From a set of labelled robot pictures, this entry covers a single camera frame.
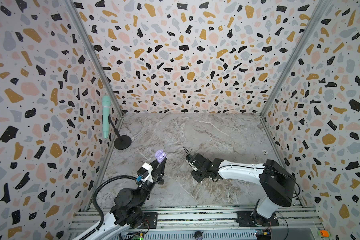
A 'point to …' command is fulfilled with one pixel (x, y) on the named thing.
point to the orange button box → (323, 233)
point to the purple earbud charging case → (160, 155)
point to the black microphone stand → (122, 142)
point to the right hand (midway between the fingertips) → (194, 170)
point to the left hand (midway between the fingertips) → (164, 156)
